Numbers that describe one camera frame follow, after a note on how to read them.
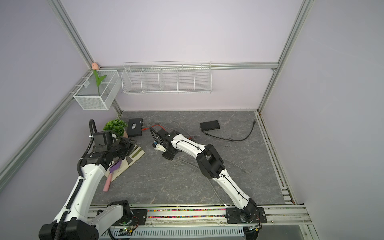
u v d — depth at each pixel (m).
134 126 1.08
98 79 0.91
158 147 0.88
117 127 0.90
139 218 0.73
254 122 1.14
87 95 0.84
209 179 0.61
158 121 1.16
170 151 0.79
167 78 0.99
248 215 0.63
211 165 0.60
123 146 0.69
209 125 1.13
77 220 0.39
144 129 1.10
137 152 0.96
